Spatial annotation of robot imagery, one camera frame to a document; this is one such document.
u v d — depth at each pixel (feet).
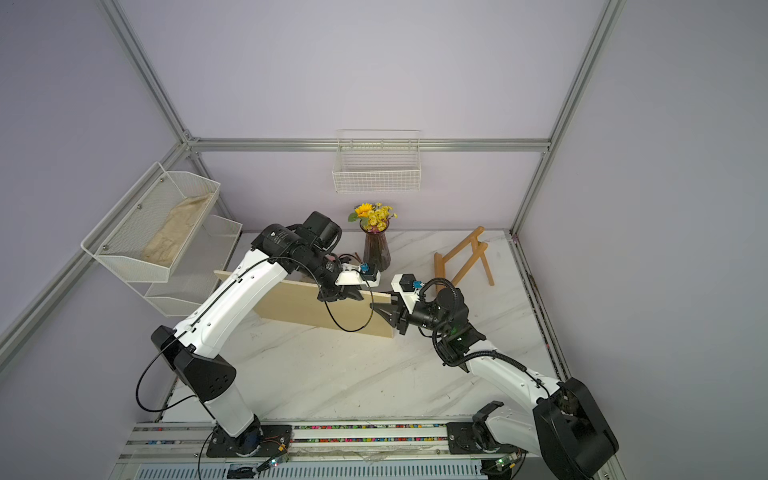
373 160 3.49
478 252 2.88
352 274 1.96
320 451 2.40
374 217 2.97
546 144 3.06
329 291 2.05
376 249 3.26
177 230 2.62
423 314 2.15
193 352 1.39
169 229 2.62
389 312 2.26
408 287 2.04
